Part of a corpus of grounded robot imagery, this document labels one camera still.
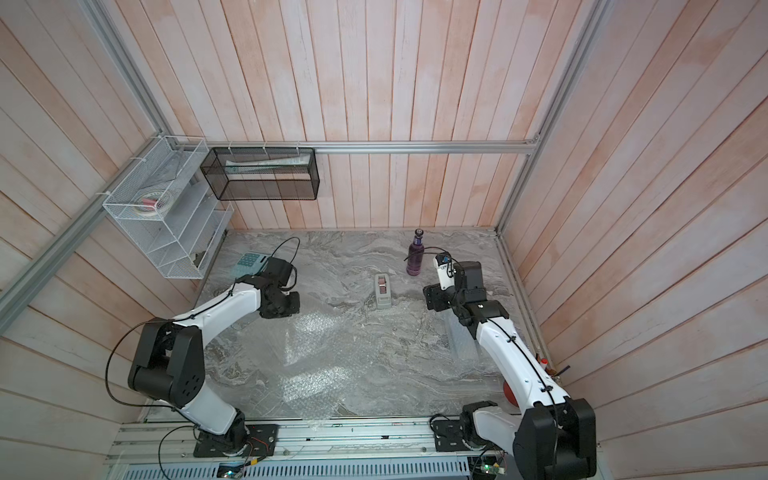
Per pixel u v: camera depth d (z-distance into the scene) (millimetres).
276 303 760
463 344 830
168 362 453
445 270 719
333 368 839
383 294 981
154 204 749
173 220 793
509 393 813
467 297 622
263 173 1032
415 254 983
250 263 1073
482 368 857
